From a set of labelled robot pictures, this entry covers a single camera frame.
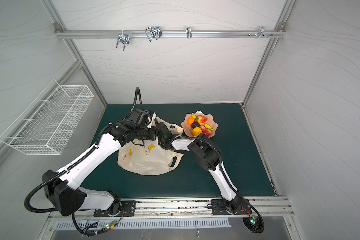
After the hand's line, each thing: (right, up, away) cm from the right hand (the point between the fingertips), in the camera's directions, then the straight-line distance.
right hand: (139, 141), depth 87 cm
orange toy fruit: (+31, +12, +15) cm, 36 cm away
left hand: (+15, +7, -10) cm, 19 cm away
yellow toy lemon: (+35, +5, +9) cm, 36 cm away
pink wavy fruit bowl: (+45, +11, +18) cm, 50 cm away
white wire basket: (-38, +10, -19) cm, 43 cm away
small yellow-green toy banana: (+43, +8, +15) cm, 46 cm away
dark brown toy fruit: (+34, +9, +15) cm, 38 cm away
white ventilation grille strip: (+11, -36, -17) cm, 41 cm away
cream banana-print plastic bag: (+10, -6, -10) cm, 15 cm away
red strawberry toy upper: (+38, +13, +15) cm, 43 cm away
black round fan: (+61, -38, -15) cm, 74 cm away
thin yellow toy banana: (+33, +16, +17) cm, 41 cm away
